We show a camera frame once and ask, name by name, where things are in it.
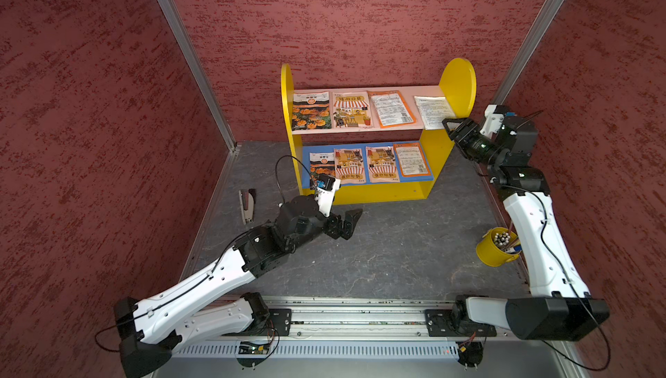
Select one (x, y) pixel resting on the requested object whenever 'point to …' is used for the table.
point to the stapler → (247, 198)
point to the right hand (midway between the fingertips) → (443, 130)
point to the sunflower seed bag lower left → (349, 166)
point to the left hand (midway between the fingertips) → (344, 210)
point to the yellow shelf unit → (381, 145)
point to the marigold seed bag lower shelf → (321, 164)
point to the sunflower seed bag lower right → (381, 165)
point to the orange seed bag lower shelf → (411, 159)
